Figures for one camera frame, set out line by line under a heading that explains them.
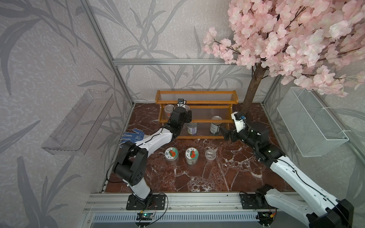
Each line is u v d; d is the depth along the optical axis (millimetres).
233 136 643
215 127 929
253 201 723
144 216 704
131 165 455
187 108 887
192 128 937
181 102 763
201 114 1165
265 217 696
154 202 729
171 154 825
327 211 382
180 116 674
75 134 666
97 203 774
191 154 827
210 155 846
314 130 595
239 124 627
